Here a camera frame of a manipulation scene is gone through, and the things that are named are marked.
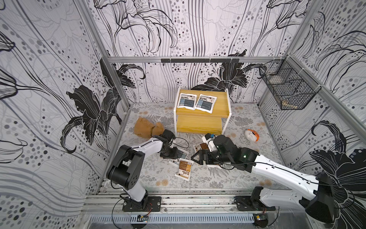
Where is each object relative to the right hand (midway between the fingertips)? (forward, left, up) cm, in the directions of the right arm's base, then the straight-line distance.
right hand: (197, 158), depth 71 cm
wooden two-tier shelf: (+25, -2, -2) cm, 25 cm away
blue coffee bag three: (+10, +10, -17) cm, 22 cm away
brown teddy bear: (+24, +34, -8) cm, 42 cm away
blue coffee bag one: (+26, +5, +16) cm, 30 cm away
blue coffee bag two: (+23, -5, +16) cm, 28 cm away
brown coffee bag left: (+1, +7, -15) cm, 17 cm away
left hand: (+7, +13, -19) cm, 24 cm away
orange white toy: (+21, -37, -13) cm, 45 cm away
